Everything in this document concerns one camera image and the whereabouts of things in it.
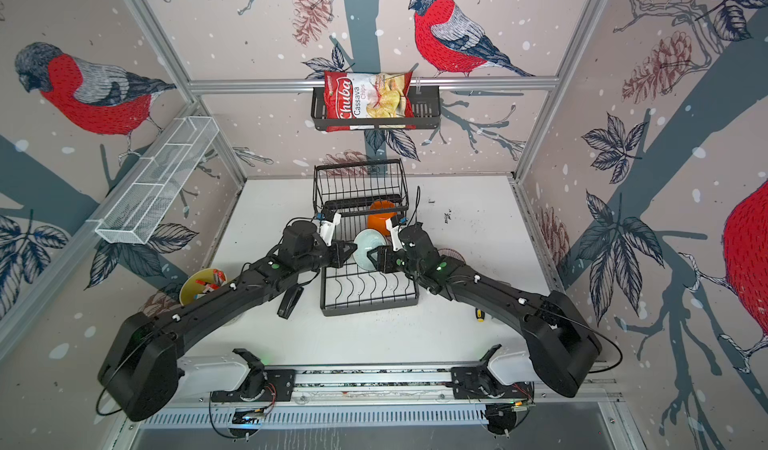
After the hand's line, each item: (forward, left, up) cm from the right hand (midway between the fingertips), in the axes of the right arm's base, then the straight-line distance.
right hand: (368, 260), depth 80 cm
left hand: (+2, +3, +4) cm, 5 cm away
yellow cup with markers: (-8, +44, 0) cm, 45 cm away
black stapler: (-8, +23, -10) cm, 26 cm away
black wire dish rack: (+34, +5, -10) cm, 36 cm away
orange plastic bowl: (+21, 0, -9) cm, 22 cm away
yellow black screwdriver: (-9, -32, -15) cm, 36 cm away
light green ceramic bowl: (+5, 0, +2) cm, 5 cm away
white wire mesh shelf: (+2, +55, +18) cm, 58 cm away
